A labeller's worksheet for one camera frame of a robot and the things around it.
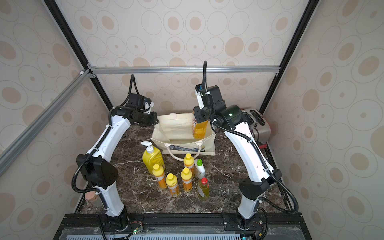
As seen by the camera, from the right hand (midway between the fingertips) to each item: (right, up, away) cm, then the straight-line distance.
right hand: (206, 107), depth 69 cm
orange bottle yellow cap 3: (-9, -32, 0) cm, 34 cm away
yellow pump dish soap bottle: (-26, -24, +6) cm, 36 cm away
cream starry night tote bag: (-20, -13, +33) cm, 41 cm away
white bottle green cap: (-3, -31, +8) cm, 32 cm away
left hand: (-23, -4, +13) cm, 27 cm away
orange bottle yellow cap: (-23, -31, +2) cm, 38 cm away
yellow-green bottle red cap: (-1, -38, +1) cm, 38 cm away
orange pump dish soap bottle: (-3, -10, +5) cm, 12 cm away
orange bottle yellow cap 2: (-16, -34, -2) cm, 38 cm away
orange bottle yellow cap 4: (-8, -27, +5) cm, 29 cm away
